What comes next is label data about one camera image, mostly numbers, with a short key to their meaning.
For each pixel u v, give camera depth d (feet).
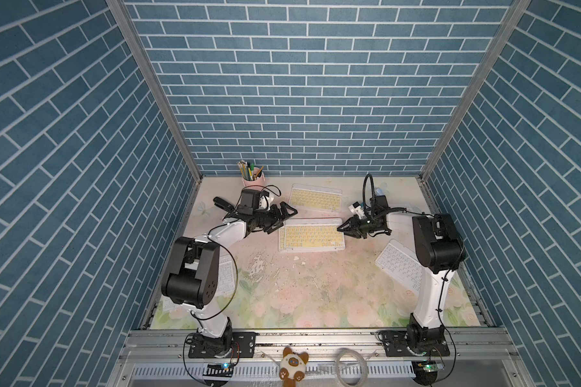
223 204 3.47
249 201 2.42
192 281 1.54
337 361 2.29
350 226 3.01
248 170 3.42
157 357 2.47
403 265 2.99
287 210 2.73
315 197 3.68
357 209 3.16
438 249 1.81
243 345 2.42
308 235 3.16
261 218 2.58
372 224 2.90
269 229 2.76
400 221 2.38
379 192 3.67
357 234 3.00
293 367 2.22
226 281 2.84
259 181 3.53
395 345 2.40
